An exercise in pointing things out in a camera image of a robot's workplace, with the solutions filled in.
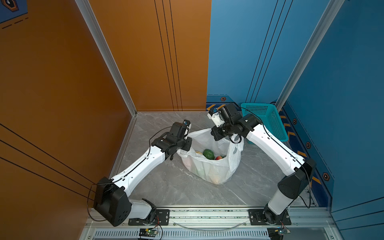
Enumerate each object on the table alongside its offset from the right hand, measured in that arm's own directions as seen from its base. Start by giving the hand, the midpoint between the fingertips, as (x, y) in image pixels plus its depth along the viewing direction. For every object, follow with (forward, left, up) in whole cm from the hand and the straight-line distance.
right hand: (210, 132), depth 77 cm
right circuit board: (-41, -31, -27) cm, 58 cm away
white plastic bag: (-12, +1, -8) cm, 14 cm away
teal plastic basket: (+32, -48, -22) cm, 61 cm away
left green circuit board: (-40, +31, -25) cm, 57 cm away
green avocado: (-2, +1, -19) cm, 19 cm away
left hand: (0, +12, -5) cm, 13 cm away
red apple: (-3, -6, -21) cm, 22 cm away
